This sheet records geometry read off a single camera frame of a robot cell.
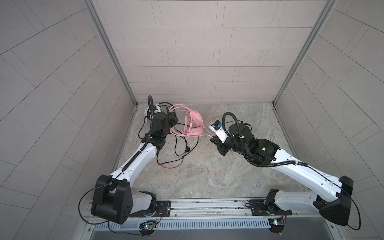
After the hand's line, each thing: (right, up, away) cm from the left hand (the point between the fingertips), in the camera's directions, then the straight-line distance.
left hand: (178, 111), depth 81 cm
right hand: (+17, -14, -12) cm, 25 cm away
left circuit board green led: (-11, -51, -16) cm, 54 cm away
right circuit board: (+48, -53, -13) cm, 72 cm away
